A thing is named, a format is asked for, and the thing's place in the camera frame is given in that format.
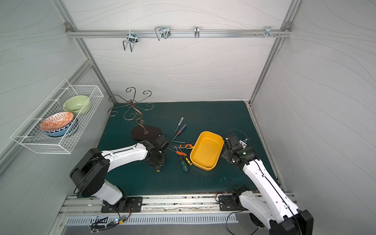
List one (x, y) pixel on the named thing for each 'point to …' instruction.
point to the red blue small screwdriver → (180, 131)
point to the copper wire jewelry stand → (146, 133)
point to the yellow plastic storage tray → (206, 151)
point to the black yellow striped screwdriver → (188, 161)
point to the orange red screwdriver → (178, 152)
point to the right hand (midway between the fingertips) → (229, 154)
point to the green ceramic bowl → (76, 104)
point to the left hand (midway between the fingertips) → (162, 162)
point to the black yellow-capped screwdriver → (158, 168)
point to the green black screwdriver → (182, 163)
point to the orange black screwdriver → (183, 145)
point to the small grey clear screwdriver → (179, 123)
